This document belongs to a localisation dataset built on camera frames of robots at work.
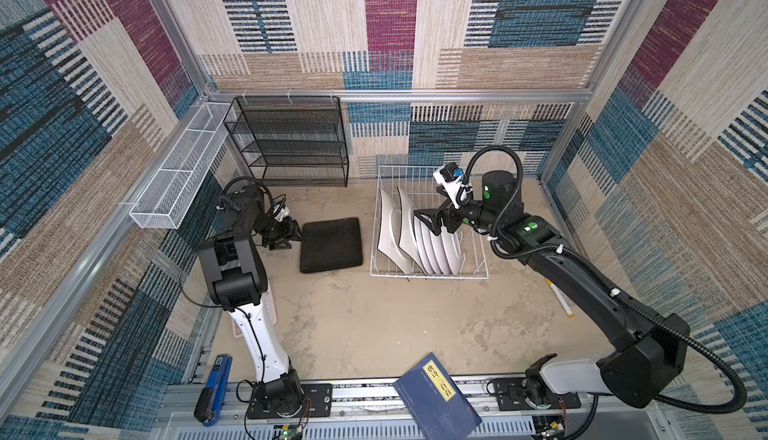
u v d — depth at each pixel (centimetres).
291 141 110
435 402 73
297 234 90
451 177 60
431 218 65
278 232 86
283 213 93
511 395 73
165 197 71
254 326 59
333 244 99
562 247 49
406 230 82
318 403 73
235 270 58
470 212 62
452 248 85
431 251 83
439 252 83
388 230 82
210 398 72
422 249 83
